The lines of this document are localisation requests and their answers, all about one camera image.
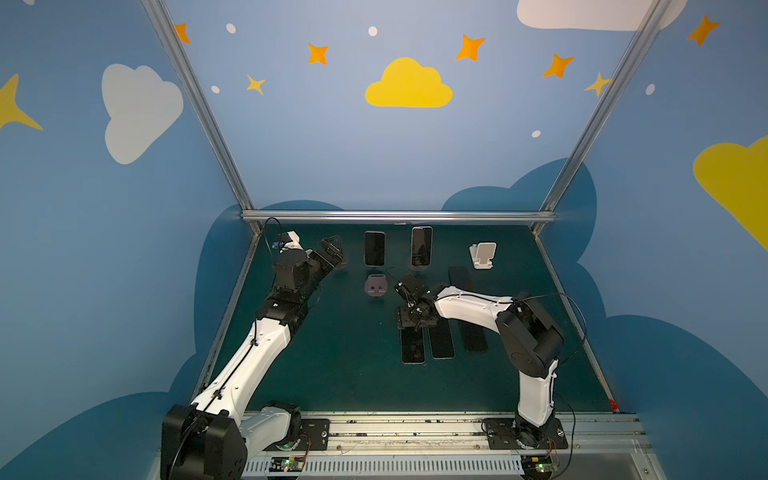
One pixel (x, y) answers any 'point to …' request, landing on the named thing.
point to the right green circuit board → (538, 465)
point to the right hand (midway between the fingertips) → (410, 317)
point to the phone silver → (421, 246)
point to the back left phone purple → (374, 248)
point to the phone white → (460, 277)
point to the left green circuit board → (286, 464)
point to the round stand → (376, 285)
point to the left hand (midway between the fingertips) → (337, 246)
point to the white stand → (482, 253)
